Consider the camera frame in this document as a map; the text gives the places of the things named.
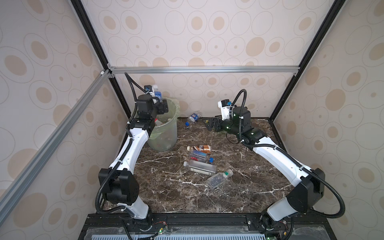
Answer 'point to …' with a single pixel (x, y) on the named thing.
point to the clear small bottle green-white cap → (219, 178)
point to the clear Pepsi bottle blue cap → (193, 118)
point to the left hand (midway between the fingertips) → (161, 95)
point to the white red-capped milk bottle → (158, 122)
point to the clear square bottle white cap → (201, 167)
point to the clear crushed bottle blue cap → (200, 156)
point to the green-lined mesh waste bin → (163, 136)
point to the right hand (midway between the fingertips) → (209, 118)
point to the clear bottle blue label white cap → (157, 94)
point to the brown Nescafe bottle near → (204, 148)
